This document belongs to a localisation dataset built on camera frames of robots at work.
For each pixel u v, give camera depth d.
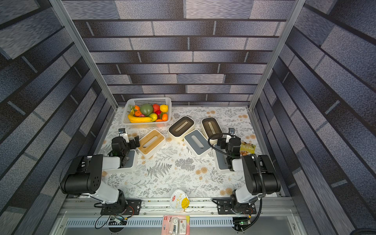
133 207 0.74
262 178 0.42
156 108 1.10
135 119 0.99
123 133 0.82
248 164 0.48
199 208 0.75
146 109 1.05
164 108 1.11
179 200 0.68
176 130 0.98
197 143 0.96
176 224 0.67
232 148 0.71
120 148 0.74
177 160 0.90
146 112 1.06
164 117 1.06
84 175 0.46
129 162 0.84
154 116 1.02
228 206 0.74
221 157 0.87
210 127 1.00
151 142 0.97
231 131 0.80
